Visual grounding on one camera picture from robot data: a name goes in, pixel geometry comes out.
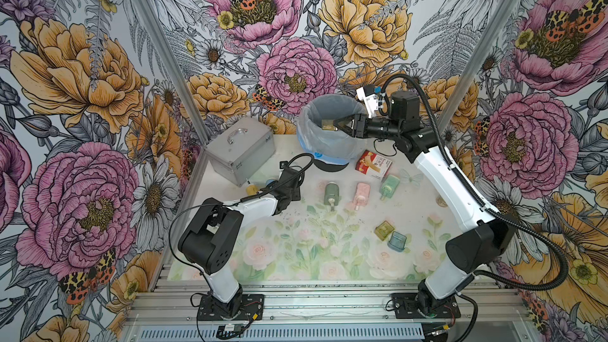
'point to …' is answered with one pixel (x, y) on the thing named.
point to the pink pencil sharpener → (362, 195)
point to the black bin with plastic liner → (331, 150)
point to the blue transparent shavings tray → (397, 241)
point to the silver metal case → (241, 150)
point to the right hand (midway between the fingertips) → (337, 128)
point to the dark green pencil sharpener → (332, 195)
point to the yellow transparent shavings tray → (384, 229)
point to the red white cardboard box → (373, 165)
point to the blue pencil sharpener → (269, 181)
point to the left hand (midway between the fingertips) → (289, 193)
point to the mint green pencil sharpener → (389, 187)
